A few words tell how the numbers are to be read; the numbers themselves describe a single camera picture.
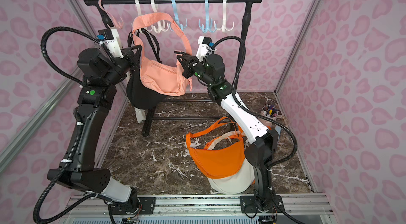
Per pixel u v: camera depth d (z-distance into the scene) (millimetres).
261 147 465
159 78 735
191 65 597
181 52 629
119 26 639
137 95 703
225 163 790
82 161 408
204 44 587
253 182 749
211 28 665
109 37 489
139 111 843
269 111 930
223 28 631
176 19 638
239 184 764
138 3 573
